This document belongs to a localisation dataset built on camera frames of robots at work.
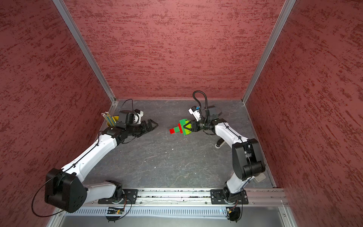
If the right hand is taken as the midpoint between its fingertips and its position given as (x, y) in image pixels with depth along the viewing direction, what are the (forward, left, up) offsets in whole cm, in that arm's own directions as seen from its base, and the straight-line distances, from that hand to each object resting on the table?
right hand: (185, 128), depth 85 cm
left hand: (-2, +20, +3) cm, 20 cm away
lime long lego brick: (+1, +2, +3) cm, 4 cm away
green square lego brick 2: (0, +6, -1) cm, 6 cm away
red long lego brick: (0, +3, 0) cm, 3 cm away
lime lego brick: (-3, -1, +1) cm, 4 cm away
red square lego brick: (0, +9, -3) cm, 10 cm away
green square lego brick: (+3, +1, +5) cm, 6 cm away
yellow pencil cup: (+12, +48, -3) cm, 50 cm away
